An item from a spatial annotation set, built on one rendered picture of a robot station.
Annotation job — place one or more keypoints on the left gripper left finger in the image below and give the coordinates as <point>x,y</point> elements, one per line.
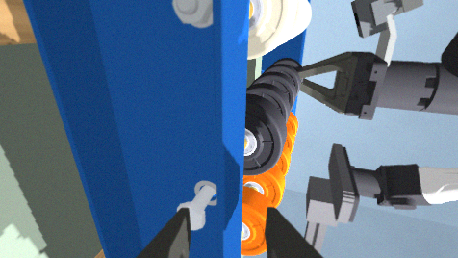
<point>173,241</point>

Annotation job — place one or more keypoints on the light brown wooden block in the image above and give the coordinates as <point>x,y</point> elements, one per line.
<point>15,26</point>
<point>100,254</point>

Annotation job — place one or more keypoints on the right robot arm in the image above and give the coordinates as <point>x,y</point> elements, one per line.
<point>407,186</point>

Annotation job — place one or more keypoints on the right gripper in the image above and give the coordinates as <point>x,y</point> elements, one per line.
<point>403,86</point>

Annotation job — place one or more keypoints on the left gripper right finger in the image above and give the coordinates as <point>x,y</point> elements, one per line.
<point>283,240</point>

